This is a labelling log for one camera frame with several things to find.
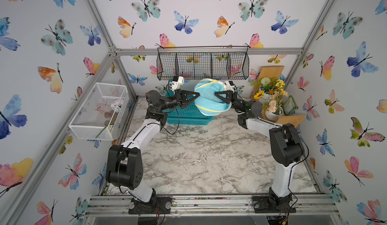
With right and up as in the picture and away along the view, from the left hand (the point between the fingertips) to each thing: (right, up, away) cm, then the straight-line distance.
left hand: (199, 96), depth 66 cm
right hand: (+7, -1, +2) cm, 7 cm away
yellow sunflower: (+36, +3, +25) cm, 44 cm away
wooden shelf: (+49, +19, +34) cm, 63 cm away
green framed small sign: (+66, -2, +45) cm, 79 cm away
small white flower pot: (+43, -6, +21) cm, 48 cm away
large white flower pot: (+44, +2, +33) cm, 55 cm away
